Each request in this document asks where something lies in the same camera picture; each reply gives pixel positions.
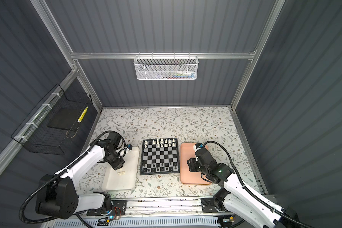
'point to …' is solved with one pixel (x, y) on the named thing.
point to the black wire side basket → (51, 127)
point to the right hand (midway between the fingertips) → (190, 162)
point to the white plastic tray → (125, 178)
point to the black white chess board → (159, 156)
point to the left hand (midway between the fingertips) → (116, 162)
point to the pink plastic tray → (187, 177)
